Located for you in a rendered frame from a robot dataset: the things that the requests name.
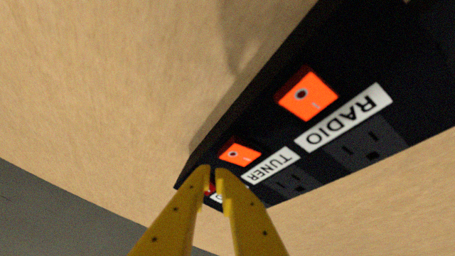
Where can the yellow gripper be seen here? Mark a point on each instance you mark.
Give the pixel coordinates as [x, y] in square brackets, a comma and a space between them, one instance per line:
[171, 233]

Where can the black power strip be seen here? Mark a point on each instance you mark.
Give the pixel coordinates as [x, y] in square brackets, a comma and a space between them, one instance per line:
[355, 82]

